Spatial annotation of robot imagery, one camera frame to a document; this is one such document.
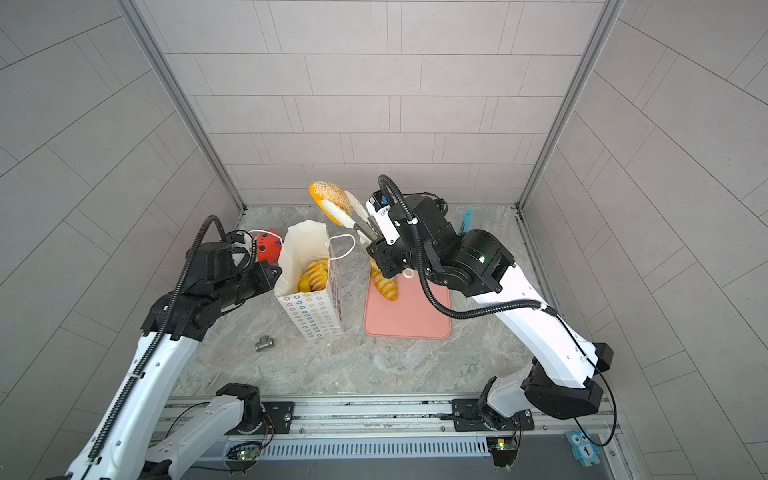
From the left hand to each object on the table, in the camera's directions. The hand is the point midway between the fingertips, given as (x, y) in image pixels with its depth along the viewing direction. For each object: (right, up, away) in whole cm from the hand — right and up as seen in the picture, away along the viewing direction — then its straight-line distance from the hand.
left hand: (290, 266), depth 70 cm
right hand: (+21, +5, -11) cm, 24 cm away
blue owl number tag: (+67, -40, -4) cm, 78 cm away
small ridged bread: (+22, -9, +21) cm, 32 cm away
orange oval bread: (-1, -6, +13) cm, 14 cm away
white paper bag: (+6, -12, +2) cm, 14 cm away
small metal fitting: (-11, -23, +11) cm, 28 cm away
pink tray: (+30, -16, +17) cm, 38 cm away
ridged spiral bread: (+4, -4, +11) cm, 12 cm away
